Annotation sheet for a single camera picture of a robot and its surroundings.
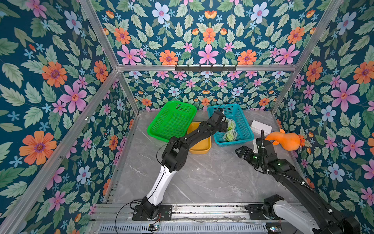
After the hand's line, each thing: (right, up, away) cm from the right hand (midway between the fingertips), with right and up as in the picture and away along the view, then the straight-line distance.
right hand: (242, 151), depth 80 cm
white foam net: (-2, +15, +21) cm, 26 cm away
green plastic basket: (-44, +19, +31) cm, 57 cm away
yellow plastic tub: (-22, 0, +16) cm, 27 cm away
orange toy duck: (+34, +4, +13) cm, 36 cm away
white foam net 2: (-7, +9, +18) cm, 21 cm away
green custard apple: (-3, +7, +15) cm, 17 cm away
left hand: (-6, +16, +16) cm, 23 cm away
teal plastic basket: (+4, +24, +33) cm, 41 cm away
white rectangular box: (+18, +13, +24) cm, 33 cm away
